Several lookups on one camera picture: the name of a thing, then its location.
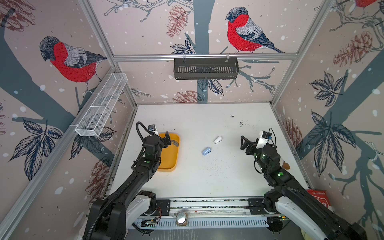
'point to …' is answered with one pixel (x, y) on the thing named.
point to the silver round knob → (181, 218)
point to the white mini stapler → (218, 140)
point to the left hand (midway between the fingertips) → (158, 132)
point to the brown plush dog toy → (285, 165)
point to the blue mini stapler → (207, 150)
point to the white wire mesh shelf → (92, 122)
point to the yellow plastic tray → (170, 154)
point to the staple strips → (175, 143)
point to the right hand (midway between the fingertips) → (247, 139)
